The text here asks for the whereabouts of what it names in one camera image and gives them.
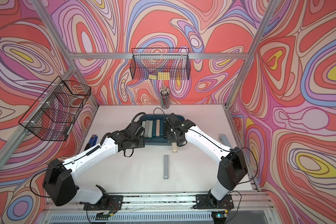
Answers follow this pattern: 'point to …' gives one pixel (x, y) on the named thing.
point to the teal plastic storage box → (157, 140)
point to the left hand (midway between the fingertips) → (143, 142)
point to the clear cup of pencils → (164, 92)
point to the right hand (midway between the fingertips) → (173, 141)
